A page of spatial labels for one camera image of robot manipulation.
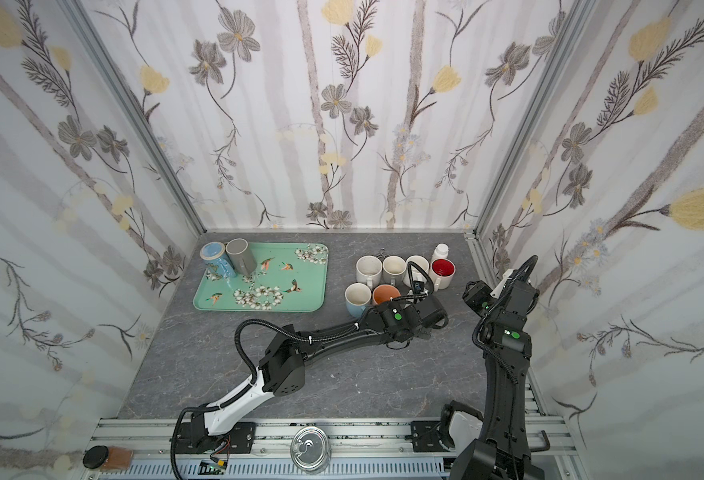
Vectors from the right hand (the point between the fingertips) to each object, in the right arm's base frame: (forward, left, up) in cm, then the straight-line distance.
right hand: (472, 284), depth 78 cm
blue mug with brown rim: (+15, +78, -17) cm, 81 cm away
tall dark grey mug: (+18, +70, -18) cm, 75 cm away
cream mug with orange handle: (+5, +21, -16) cm, 27 cm away
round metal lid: (-37, +39, -12) cm, 56 cm away
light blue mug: (+4, +30, -18) cm, 35 cm away
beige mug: (+17, +26, -21) cm, 37 cm away
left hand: (-5, +11, -13) cm, 18 cm away
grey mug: (+16, +18, -18) cm, 30 cm away
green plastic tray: (+15, +54, -24) cm, 61 cm away
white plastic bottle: (+23, +1, -16) cm, 28 cm away
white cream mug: (-1, +16, +7) cm, 18 cm away
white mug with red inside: (+17, 0, -19) cm, 25 cm away
